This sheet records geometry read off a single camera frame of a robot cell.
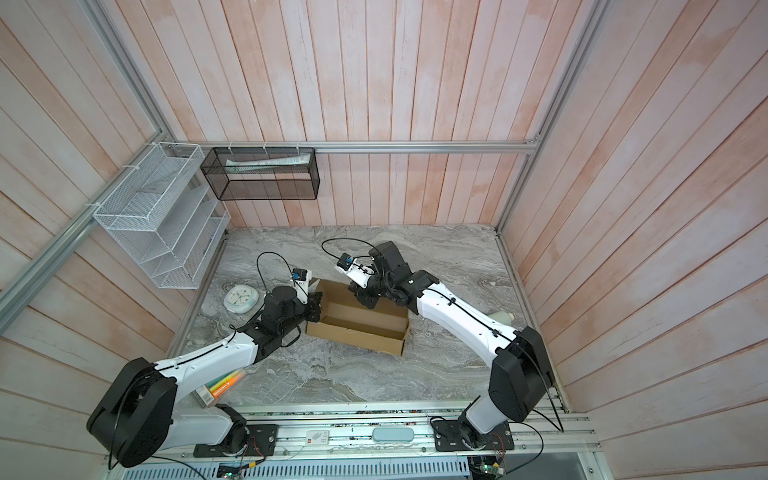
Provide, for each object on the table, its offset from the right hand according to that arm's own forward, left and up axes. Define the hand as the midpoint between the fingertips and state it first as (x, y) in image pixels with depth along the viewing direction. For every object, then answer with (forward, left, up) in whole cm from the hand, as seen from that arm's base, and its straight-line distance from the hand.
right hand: (352, 284), depth 80 cm
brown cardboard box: (-1, +3, -18) cm, 19 cm away
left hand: (0, +10, -8) cm, 12 cm away
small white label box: (-34, +7, -18) cm, 39 cm away
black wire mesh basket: (+43, +35, +6) cm, 56 cm away
